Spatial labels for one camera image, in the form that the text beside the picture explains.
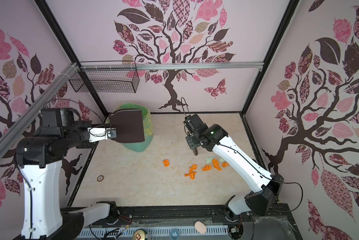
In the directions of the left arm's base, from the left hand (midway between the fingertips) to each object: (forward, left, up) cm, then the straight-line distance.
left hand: (92, 130), depth 60 cm
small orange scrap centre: (+4, -27, -38) cm, 47 cm away
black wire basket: (+48, +12, -5) cm, 50 cm away
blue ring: (-33, -34, -39) cm, 61 cm away
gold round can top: (-34, -19, -27) cm, 47 cm away
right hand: (+6, -43, -12) cm, 45 cm away
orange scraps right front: (0, -53, -37) cm, 65 cm away
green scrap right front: (+5, -54, -37) cm, 66 cm away
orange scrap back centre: (-2, -43, -37) cm, 57 cm away
